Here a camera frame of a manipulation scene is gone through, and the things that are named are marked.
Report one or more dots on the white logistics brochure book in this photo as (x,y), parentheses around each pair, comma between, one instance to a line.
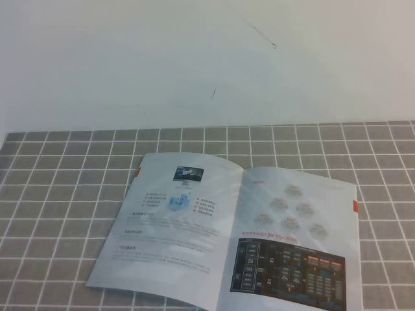
(203,230)

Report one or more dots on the grey checked tablecloth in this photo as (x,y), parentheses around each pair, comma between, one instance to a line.
(61,191)

